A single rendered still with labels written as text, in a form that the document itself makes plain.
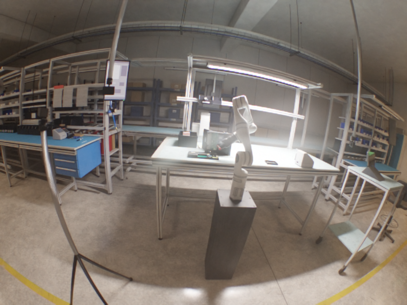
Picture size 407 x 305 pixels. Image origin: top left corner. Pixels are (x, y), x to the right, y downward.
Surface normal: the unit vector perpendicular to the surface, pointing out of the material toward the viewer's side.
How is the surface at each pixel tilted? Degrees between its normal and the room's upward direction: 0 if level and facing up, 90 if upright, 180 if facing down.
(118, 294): 0
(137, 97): 90
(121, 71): 101
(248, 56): 90
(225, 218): 90
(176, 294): 0
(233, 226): 90
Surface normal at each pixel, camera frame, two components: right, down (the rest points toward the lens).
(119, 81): 0.45, 0.46
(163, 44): 0.07, 0.27
